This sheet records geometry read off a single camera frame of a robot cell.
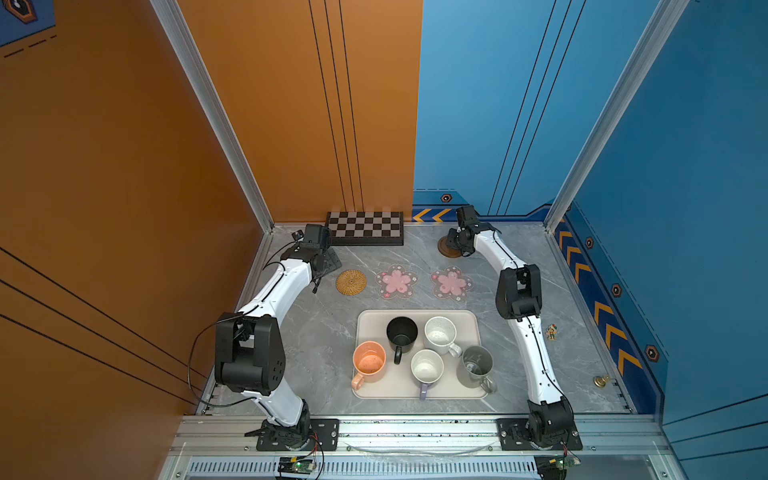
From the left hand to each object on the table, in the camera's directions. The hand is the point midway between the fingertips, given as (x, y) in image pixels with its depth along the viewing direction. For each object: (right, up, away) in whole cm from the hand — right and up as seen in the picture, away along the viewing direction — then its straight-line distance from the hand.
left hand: (322, 263), depth 92 cm
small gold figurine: (+70, -21, -1) cm, 74 cm away
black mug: (+24, -19, -9) cm, 32 cm away
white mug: (+36, -21, -2) cm, 42 cm away
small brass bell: (+79, -32, -11) cm, 86 cm away
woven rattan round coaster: (+7, -7, +11) cm, 15 cm away
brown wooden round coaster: (+42, +4, +20) cm, 47 cm away
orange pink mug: (+15, -28, -8) cm, 33 cm away
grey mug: (+45, -28, -10) cm, 54 cm away
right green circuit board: (+60, -48, -22) cm, 80 cm away
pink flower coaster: (+23, -7, +11) cm, 27 cm away
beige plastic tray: (+23, -32, -9) cm, 41 cm away
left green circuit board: (0, -47, -21) cm, 52 cm away
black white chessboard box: (+11, +13, +24) cm, 30 cm away
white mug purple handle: (+32, -29, -8) cm, 44 cm away
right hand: (+44, +7, +23) cm, 50 cm away
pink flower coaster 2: (+42, -8, +12) cm, 45 cm away
